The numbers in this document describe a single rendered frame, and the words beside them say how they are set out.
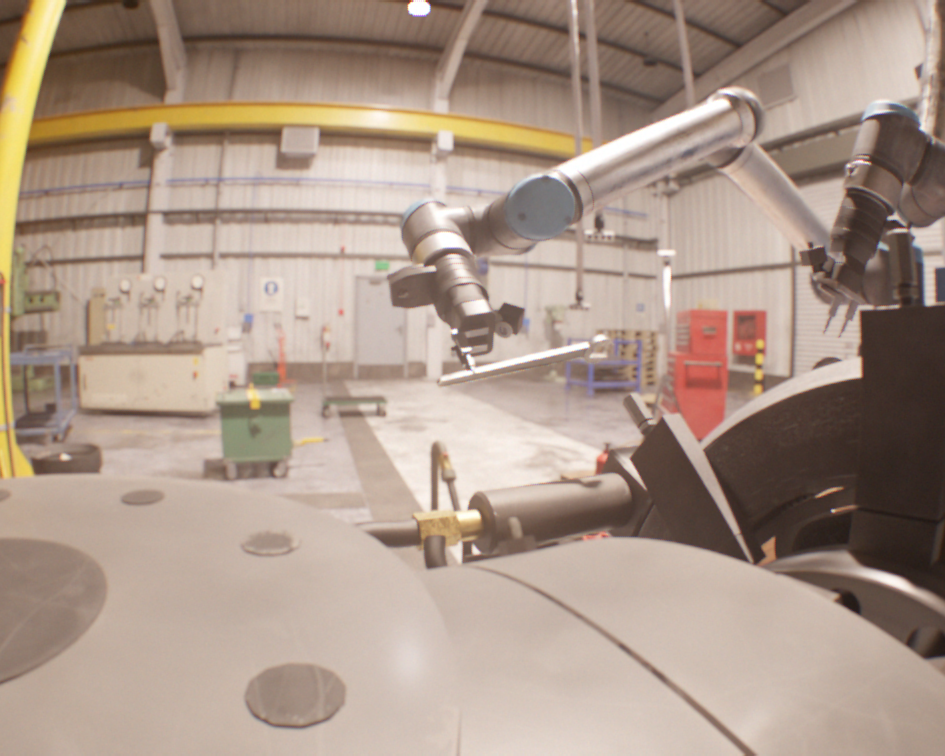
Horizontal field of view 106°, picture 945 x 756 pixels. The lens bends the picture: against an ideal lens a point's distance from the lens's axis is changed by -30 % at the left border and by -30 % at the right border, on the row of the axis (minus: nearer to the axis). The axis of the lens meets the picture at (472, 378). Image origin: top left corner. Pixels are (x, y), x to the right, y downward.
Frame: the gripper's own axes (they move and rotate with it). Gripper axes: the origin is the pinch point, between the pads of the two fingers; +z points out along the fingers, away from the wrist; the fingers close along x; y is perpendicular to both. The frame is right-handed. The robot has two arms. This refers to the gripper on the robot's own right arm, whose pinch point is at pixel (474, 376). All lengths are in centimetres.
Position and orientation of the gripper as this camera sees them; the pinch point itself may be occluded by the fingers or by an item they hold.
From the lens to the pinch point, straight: 60.0
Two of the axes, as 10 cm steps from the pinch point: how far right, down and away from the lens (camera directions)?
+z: 3.0, 7.1, -6.3
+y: 9.5, -2.0, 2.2
